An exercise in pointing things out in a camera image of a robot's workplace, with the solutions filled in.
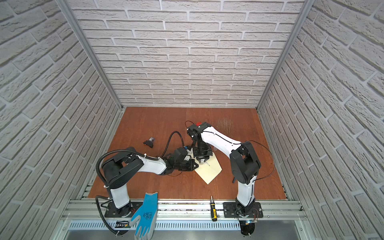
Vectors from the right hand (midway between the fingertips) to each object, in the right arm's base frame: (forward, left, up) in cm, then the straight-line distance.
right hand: (201, 160), depth 82 cm
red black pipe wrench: (+7, +1, +25) cm, 26 cm away
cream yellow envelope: (-3, -5, -9) cm, 10 cm away
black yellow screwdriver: (-24, -3, -6) cm, 25 cm away
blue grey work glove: (-25, +30, -7) cm, 40 cm away
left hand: (0, +1, -7) cm, 7 cm away
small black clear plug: (+18, +33, -7) cm, 38 cm away
